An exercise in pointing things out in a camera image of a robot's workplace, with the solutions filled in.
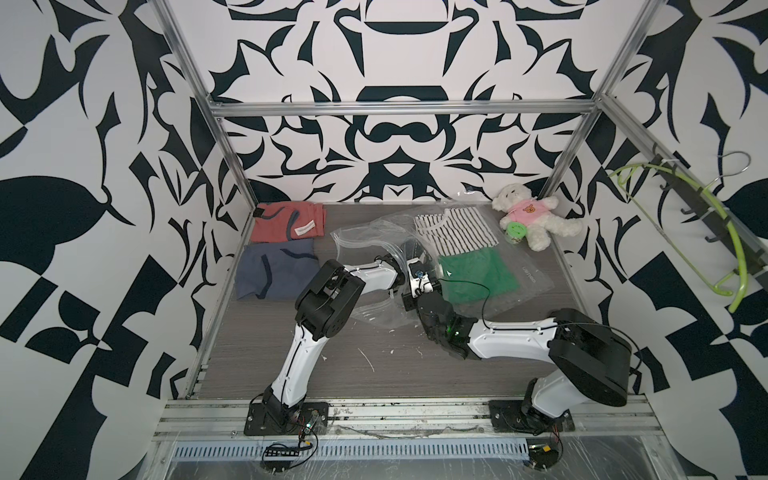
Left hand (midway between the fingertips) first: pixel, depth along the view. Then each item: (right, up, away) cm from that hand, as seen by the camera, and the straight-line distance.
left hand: (437, 276), depth 98 cm
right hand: (-10, +4, -15) cm, 19 cm away
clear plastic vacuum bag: (-24, +11, -16) cm, 30 cm away
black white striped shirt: (+9, +15, +13) cm, 22 cm away
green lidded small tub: (+29, +15, +8) cm, 33 cm away
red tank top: (-52, +18, +13) cm, 57 cm away
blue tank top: (-52, +2, +1) cm, 52 cm away
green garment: (+13, 0, +1) cm, 13 cm away
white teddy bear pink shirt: (+32, +24, +11) cm, 42 cm away
